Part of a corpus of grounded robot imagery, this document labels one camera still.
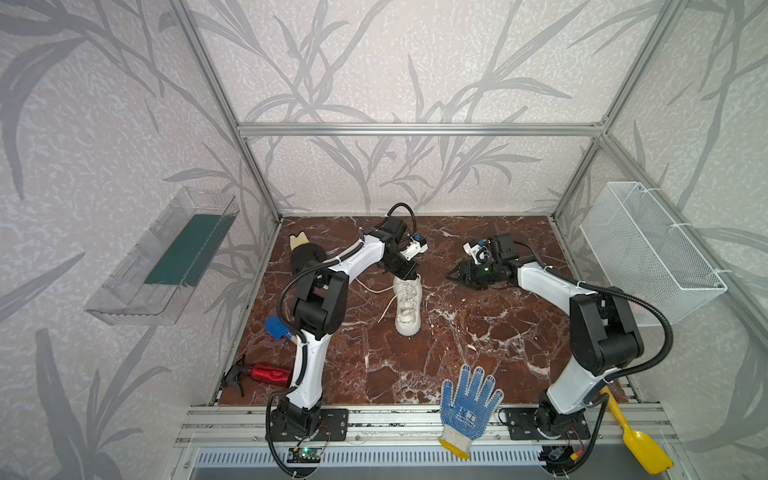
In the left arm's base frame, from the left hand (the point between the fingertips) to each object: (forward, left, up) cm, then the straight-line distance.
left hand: (418, 266), depth 95 cm
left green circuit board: (-49, +29, -9) cm, 57 cm away
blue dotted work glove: (-41, -11, -6) cm, 43 cm away
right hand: (-3, -10, +3) cm, 11 cm away
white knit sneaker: (-8, +3, -3) cm, 10 cm away
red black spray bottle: (-32, +41, -5) cm, 52 cm away
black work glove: (+11, +41, -8) cm, 43 cm away
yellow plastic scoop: (-47, -53, -5) cm, 71 cm away
